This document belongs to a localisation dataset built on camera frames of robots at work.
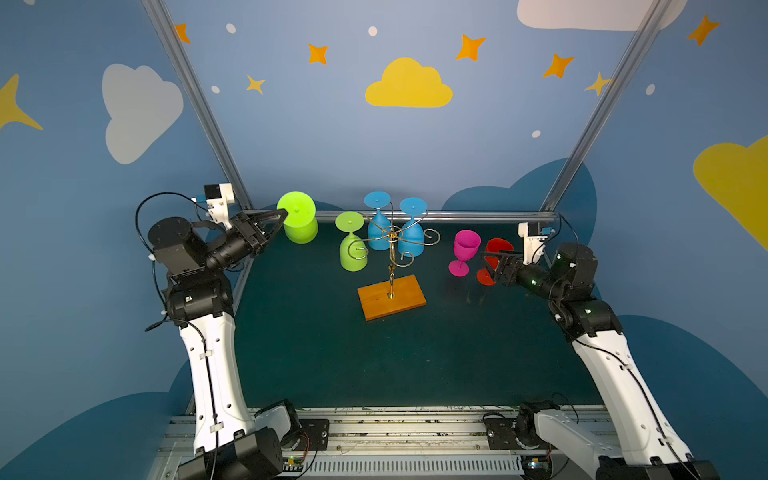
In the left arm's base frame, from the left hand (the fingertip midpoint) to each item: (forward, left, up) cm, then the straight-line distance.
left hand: (285, 212), depth 58 cm
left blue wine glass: (+20, -18, -24) cm, 35 cm away
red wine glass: (+21, -55, -32) cm, 67 cm away
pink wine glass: (+21, -46, -32) cm, 60 cm away
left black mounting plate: (-31, -3, -46) cm, 56 cm away
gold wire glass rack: (+8, -32, -15) cm, 36 cm away
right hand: (+3, -46, -14) cm, 48 cm away
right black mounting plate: (-30, -50, -47) cm, 75 cm away
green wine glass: (+9, -11, -23) cm, 27 cm away
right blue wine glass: (+15, -27, -24) cm, 40 cm away
